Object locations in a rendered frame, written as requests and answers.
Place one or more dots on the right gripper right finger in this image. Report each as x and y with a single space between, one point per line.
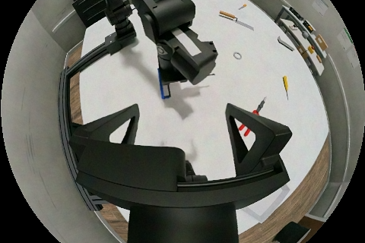
271 138

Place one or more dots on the red-handled pliers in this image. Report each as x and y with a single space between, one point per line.
254 111

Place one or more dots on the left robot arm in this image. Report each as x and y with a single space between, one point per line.
189 56

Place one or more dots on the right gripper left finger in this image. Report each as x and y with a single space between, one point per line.
102 128

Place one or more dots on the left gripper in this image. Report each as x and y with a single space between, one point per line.
166 72

